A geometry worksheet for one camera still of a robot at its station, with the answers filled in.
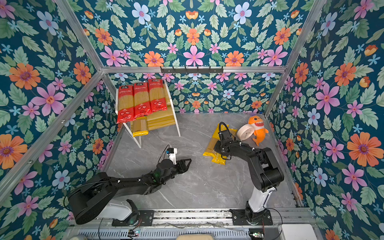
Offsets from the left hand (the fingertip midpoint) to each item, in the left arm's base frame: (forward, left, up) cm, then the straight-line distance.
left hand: (191, 158), depth 82 cm
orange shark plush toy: (+22, -48, -8) cm, 53 cm away
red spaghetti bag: (+17, +31, +23) cm, 42 cm away
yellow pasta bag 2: (+15, -20, +7) cm, 26 cm away
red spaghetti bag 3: (+21, +15, +23) cm, 35 cm away
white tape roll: (+18, -35, -2) cm, 40 cm away
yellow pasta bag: (+20, +31, +6) cm, 37 cm away
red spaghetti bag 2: (+24, +25, +23) cm, 41 cm away
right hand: (+12, -16, -9) cm, 22 cm away
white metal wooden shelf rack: (+18, +36, -9) cm, 41 cm away
